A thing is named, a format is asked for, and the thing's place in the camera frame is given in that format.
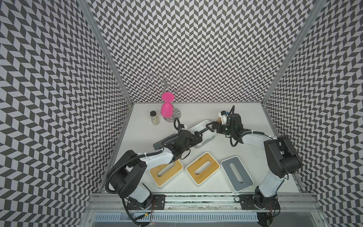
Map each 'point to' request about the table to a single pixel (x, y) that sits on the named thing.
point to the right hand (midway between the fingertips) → (210, 128)
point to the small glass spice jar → (154, 117)
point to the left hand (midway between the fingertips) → (198, 137)
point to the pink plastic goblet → (167, 109)
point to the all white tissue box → (206, 135)
